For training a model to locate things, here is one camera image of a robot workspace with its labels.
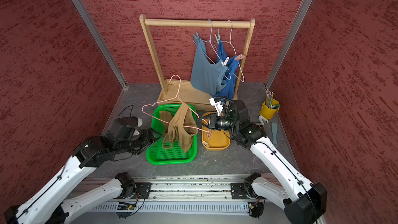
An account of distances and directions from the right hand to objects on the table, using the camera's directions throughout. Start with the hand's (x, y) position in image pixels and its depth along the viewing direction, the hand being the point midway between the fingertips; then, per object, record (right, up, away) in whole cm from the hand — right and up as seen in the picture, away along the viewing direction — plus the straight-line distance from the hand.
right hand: (196, 125), depth 66 cm
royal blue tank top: (+18, +16, +28) cm, 37 cm away
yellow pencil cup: (+46, +7, +32) cm, 57 cm away
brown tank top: (-7, 0, +3) cm, 7 cm away
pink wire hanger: (-10, +13, +4) cm, 17 cm away
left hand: (-18, -8, +1) cm, 19 cm away
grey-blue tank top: (+5, +27, +30) cm, 40 cm away
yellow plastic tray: (+9, -13, +26) cm, 30 cm away
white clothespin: (+4, -14, +21) cm, 26 cm away
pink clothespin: (+6, -10, +27) cm, 29 cm away
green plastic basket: (-24, -20, +19) cm, 36 cm away
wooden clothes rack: (-3, +17, +53) cm, 55 cm away
